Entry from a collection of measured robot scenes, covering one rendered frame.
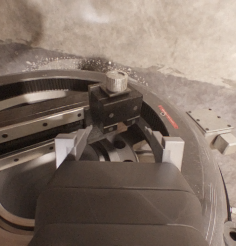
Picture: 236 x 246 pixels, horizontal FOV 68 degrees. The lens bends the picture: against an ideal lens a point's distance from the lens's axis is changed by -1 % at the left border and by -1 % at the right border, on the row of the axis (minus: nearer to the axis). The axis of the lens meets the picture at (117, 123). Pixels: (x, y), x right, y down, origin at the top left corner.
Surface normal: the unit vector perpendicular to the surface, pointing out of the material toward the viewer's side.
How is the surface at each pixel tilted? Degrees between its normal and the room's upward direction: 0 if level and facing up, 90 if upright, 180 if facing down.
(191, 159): 90
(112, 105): 38
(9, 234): 90
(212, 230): 83
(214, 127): 90
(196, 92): 0
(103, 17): 0
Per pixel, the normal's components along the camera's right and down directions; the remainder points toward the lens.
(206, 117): 0.05, -0.78
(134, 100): 0.51, 0.55
